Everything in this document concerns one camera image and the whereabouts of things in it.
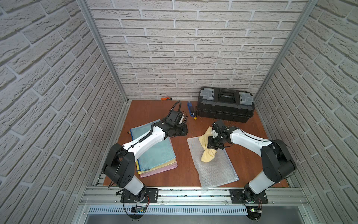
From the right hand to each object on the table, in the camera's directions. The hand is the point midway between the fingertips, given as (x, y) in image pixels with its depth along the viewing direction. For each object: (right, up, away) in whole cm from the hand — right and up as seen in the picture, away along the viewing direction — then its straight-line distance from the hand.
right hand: (209, 146), depth 89 cm
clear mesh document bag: (+5, -14, -6) cm, 16 cm away
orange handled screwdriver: (-32, +35, +33) cm, 58 cm away
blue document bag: (-31, -4, -1) cm, 31 cm away
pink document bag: (-31, -13, -6) cm, 35 cm away
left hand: (-13, +12, -4) cm, 18 cm away
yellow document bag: (-42, -14, -8) cm, 45 cm away
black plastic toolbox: (+13, +28, +7) cm, 32 cm away
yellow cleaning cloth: (-1, -4, -3) cm, 5 cm away
